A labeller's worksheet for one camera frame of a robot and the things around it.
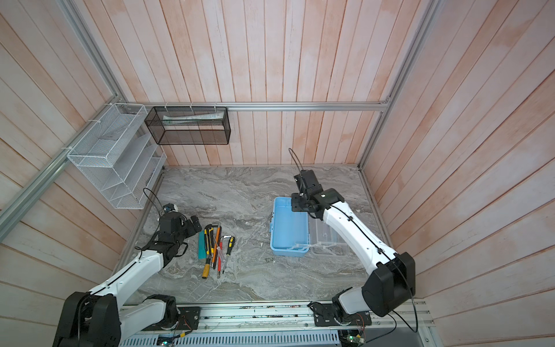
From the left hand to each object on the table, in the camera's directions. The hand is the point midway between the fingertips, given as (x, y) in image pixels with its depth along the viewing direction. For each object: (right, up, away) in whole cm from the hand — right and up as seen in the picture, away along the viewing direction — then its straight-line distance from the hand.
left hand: (189, 225), depth 88 cm
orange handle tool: (+10, -8, +2) cm, 14 cm away
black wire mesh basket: (-6, +46, +16) cm, 49 cm away
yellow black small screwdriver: (+17, -8, +2) cm, 19 cm away
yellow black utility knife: (+7, -4, +4) cm, 9 cm away
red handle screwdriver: (+13, -14, -3) cm, 19 cm away
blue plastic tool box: (+43, -4, +10) cm, 44 cm away
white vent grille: (+54, -34, -18) cm, 67 cm away
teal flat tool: (+5, -9, +2) cm, 11 cm away
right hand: (+45, +11, -6) cm, 47 cm away
